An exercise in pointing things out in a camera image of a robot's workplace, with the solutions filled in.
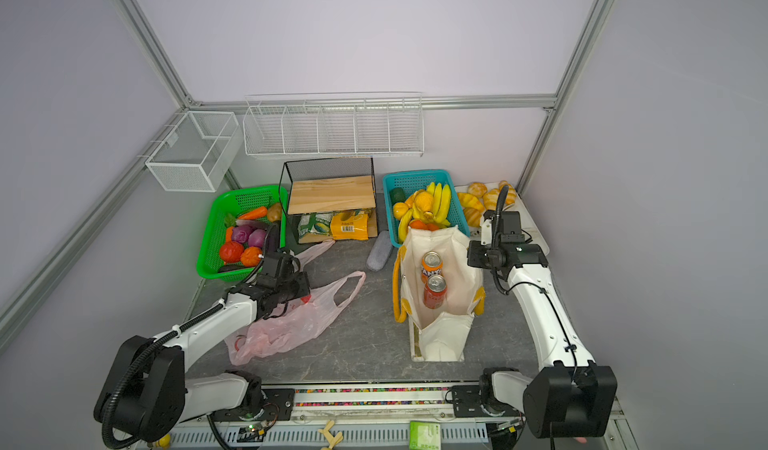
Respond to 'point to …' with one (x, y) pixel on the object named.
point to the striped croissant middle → (490, 200)
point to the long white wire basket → (334, 125)
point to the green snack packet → (318, 223)
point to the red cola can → (435, 292)
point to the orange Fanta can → (432, 264)
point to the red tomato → (230, 251)
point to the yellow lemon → (400, 209)
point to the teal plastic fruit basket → (413, 182)
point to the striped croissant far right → (511, 194)
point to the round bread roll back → (477, 188)
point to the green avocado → (397, 195)
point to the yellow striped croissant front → (473, 216)
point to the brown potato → (275, 212)
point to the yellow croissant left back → (471, 201)
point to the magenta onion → (257, 238)
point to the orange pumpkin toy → (250, 256)
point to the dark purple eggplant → (272, 244)
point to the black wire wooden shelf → (329, 185)
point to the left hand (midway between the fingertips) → (307, 284)
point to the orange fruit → (420, 225)
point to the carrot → (259, 212)
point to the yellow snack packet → (355, 228)
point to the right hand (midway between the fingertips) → (478, 254)
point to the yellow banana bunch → (440, 215)
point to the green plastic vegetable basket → (235, 202)
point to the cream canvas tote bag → (436, 334)
